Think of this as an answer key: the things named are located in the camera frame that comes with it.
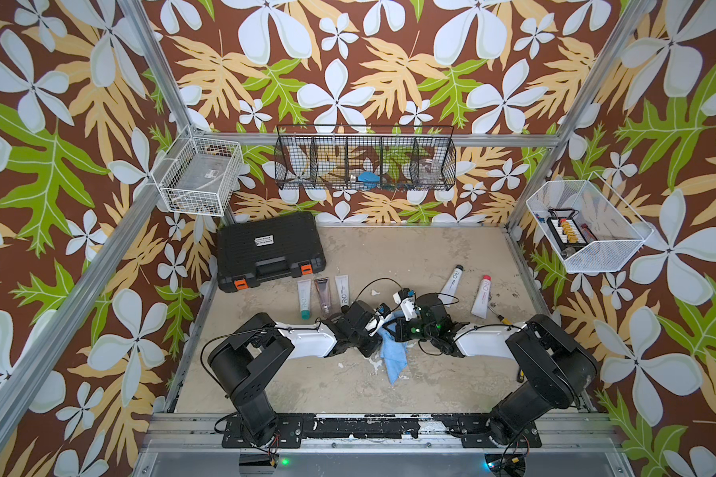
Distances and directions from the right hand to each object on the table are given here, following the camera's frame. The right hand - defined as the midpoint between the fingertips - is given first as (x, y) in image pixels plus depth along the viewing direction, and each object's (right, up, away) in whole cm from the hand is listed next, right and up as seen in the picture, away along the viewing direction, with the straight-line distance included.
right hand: (382, 325), depth 89 cm
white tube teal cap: (-26, +8, +9) cm, 28 cm away
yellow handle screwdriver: (+38, +2, +4) cm, 38 cm away
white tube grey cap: (+17, +11, -9) cm, 22 cm away
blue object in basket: (-4, +47, +7) cm, 47 cm away
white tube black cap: (-13, +12, +12) cm, 22 cm away
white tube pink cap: (+34, +5, +8) cm, 35 cm away
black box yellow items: (+51, +29, -7) cm, 59 cm away
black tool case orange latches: (-40, +24, +15) cm, 49 cm away
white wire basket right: (+58, +29, -8) cm, 65 cm away
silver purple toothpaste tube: (-20, +11, +12) cm, 26 cm away
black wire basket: (-5, +54, +9) cm, 55 cm away
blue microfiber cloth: (+3, -7, -6) cm, 10 cm away
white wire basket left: (-54, +45, -3) cm, 71 cm away
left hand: (-1, -3, +1) cm, 3 cm away
